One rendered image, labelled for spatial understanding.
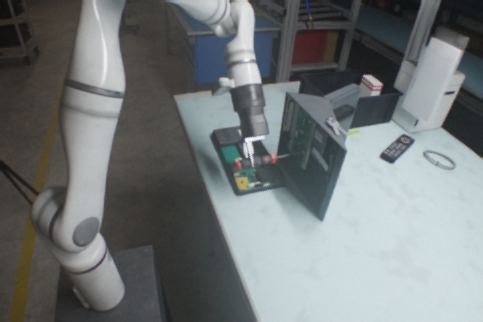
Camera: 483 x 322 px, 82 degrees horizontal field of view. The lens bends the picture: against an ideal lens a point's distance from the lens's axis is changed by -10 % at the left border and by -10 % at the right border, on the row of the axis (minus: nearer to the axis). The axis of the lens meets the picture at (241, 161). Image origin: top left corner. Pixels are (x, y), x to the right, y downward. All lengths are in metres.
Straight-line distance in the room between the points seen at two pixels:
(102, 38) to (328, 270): 0.58
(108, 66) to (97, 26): 0.06
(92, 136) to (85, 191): 0.09
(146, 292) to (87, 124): 0.45
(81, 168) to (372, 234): 0.61
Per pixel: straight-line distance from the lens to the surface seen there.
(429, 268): 0.77
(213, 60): 2.25
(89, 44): 0.50
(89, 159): 0.50
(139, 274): 0.83
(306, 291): 0.63
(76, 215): 0.53
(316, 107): 0.72
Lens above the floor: 1.55
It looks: 40 degrees down
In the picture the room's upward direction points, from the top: 4 degrees clockwise
